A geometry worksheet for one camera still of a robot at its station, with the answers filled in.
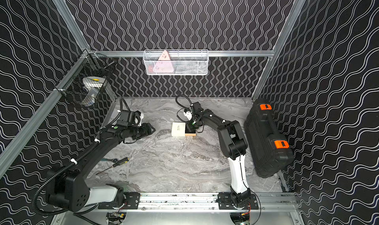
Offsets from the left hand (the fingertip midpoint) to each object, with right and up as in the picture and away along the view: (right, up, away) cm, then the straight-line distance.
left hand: (151, 128), depth 83 cm
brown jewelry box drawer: (+23, -4, +12) cm, 27 cm away
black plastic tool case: (+58, -9, -16) cm, 61 cm away
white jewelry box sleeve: (+14, -2, +15) cm, 21 cm away
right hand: (+21, 0, +18) cm, 28 cm away
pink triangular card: (+6, +38, +7) cm, 39 cm away
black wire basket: (-41, +40, +17) cm, 60 cm away
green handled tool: (-22, -19, +3) cm, 29 cm away
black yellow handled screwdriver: (-16, -19, +3) cm, 25 cm away
